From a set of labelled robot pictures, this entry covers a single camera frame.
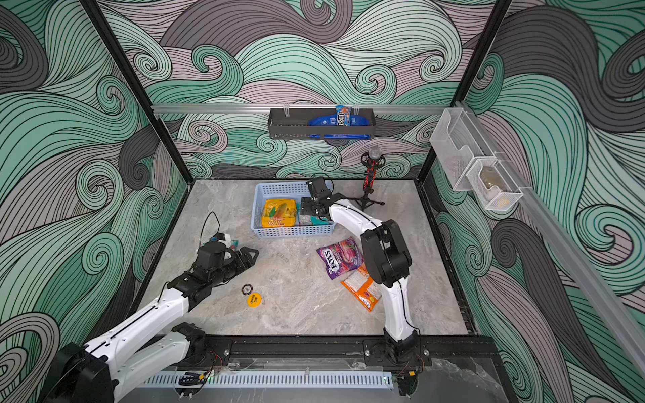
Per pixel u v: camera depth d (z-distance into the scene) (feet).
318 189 2.53
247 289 2.82
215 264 2.16
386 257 1.84
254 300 2.74
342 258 3.01
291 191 4.16
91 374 1.26
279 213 3.35
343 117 2.95
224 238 2.54
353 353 2.44
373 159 3.11
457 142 2.55
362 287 2.78
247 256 2.46
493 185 2.14
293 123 3.11
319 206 2.37
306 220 3.39
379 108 3.07
